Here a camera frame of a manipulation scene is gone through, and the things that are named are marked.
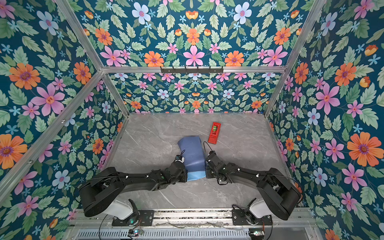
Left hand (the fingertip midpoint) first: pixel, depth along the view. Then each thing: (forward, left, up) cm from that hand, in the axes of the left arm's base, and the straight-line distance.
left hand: (191, 172), depth 86 cm
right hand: (+1, -10, -1) cm, 10 cm away
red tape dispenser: (+26, -17, +2) cm, 31 cm away
